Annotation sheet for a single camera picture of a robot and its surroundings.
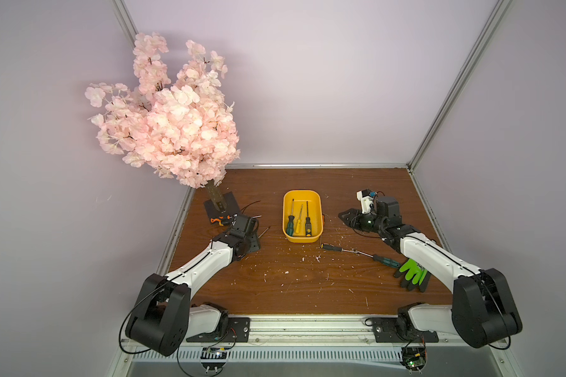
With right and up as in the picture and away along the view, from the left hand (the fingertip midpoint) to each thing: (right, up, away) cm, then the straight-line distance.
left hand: (254, 241), depth 89 cm
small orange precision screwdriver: (-20, +7, +9) cm, 22 cm away
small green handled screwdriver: (+50, -7, -4) cm, 51 cm away
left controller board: (-10, -33, -18) cm, 39 cm away
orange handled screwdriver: (+4, +3, +8) cm, 9 cm away
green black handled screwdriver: (+14, +7, +9) cm, 19 cm away
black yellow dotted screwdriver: (+21, +5, +8) cm, 23 cm away
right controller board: (+52, -31, -20) cm, 64 cm away
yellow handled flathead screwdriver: (+18, +6, +8) cm, 20 cm away
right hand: (+34, +12, -5) cm, 36 cm away
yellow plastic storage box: (+20, +8, +12) cm, 24 cm away
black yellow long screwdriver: (+35, -4, 0) cm, 35 cm away
